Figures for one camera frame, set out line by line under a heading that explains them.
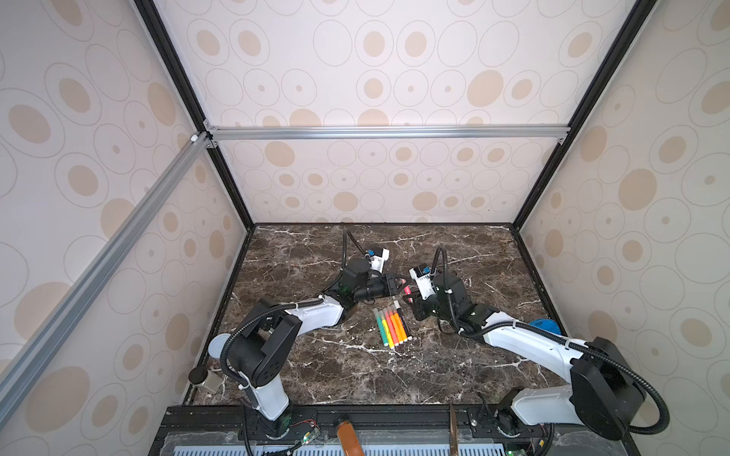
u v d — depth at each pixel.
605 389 0.42
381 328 0.90
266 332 0.52
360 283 0.70
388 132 0.92
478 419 0.74
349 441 0.69
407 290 0.82
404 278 0.82
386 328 0.90
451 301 0.63
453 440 0.71
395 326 0.90
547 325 0.81
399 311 0.94
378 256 0.79
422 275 0.73
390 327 0.90
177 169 0.76
